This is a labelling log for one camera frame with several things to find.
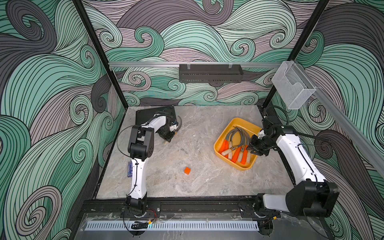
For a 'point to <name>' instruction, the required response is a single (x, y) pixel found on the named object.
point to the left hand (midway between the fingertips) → (166, 137)
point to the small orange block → (187, 170)
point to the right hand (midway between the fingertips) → (247, 149)
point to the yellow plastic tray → (251, 129)
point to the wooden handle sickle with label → (166, 142)
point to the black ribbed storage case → (143, 114)
